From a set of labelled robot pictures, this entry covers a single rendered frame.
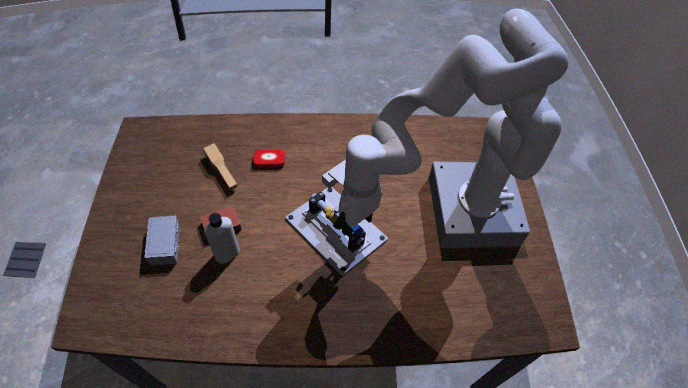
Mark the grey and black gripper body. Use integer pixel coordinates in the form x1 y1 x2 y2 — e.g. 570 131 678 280
338 182 381 227

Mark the grey bottle with black cap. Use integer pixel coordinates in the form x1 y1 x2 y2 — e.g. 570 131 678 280
204 213 240 264

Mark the grey rectangular case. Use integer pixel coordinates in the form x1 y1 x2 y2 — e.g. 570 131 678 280
145 216 180 265

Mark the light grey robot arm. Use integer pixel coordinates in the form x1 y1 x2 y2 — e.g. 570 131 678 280
322 9 569 218

